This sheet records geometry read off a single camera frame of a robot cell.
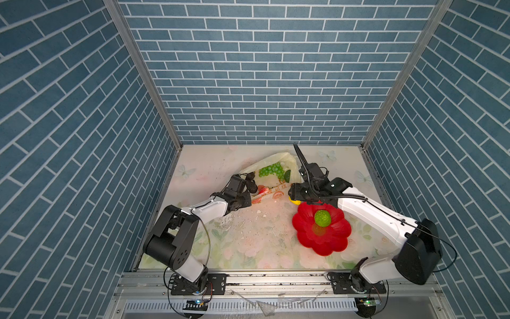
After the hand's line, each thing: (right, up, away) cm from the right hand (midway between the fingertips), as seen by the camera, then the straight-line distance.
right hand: (294, 192), depth 83 cm
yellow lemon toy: (-1, -3, -7) cm, 7 cm away
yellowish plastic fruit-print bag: (-10, 0, +15) cm, 18 cm away
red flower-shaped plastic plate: (+13, -21, +2) cm, 25 cm away
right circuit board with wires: (+25, -39, -12) cm, 48 cm away
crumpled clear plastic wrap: (-12, -39, -13) cm, 43 cm away
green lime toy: (+13, -11, +2) cm, 17 cm away
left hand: (-18, -5, +10) cm, 22 cm away
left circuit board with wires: (-38, -40, -11) cm, 56 cm away
